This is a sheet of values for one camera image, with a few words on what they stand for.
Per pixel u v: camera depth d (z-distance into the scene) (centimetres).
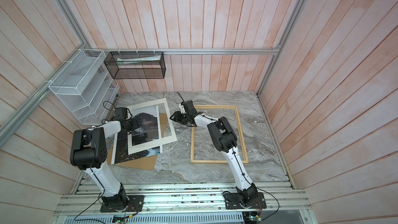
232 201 73
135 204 73
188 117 86
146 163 88
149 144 94
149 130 100
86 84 74
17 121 54
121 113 80
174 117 96
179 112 96
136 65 104
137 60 90
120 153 90
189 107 87
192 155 88
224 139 64
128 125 86
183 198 76
